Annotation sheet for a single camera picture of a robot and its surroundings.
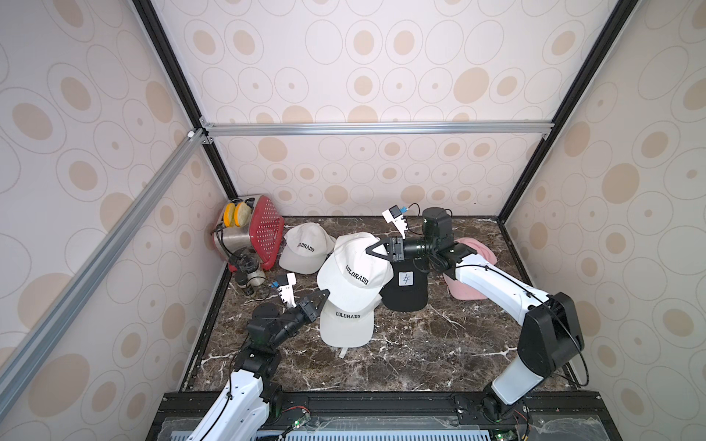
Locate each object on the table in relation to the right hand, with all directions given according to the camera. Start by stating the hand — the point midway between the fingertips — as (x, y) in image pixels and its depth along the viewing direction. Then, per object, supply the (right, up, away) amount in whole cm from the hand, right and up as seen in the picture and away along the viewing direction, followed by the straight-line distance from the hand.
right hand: (365, 259), depth 72 cm
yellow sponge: (-44, +14, +22) cm, 51 cm away
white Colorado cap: (-3, -5, +3) cm, 6 cm away
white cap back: (-22, +2, +34) cm, 41 cm away
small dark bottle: (-41, -8, +18) cm, 45 cm away
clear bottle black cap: (-39, -2, +21) cm, 44 cm away
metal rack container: (-46, +8, +22) cm, 51 cm away
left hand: (-8, -10, +1) cm, 13 cm away
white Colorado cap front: (-6, -24, +17) cm, 30 cm away
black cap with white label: (+15, -12, +22) cm, 29 cm away
